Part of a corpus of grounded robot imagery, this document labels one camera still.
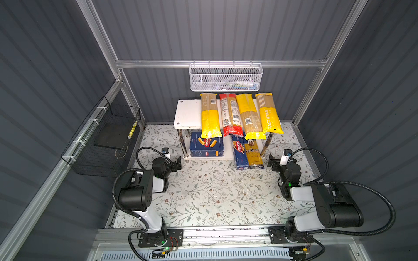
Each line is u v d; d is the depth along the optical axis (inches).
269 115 29.0
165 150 33.2
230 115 28.8
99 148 28.1
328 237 29.1
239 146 37.0
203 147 35.9
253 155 36.0
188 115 30.2
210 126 27.3
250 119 27.9
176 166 34.8
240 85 36.4
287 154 30.2
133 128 31.7
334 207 17.5
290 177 27.3
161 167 29.7
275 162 32.4
